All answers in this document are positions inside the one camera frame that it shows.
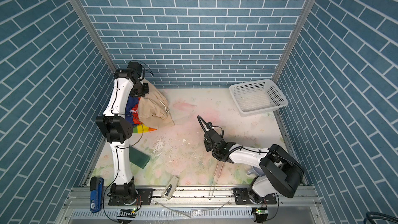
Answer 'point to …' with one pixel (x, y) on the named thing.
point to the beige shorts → (154, 110)
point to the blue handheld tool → (96, 190)
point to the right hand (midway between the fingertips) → (207, 136)
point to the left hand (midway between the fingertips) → (145, 93)
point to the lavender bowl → (256, 170)
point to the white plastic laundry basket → (257, 97)
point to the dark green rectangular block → (137, 158)
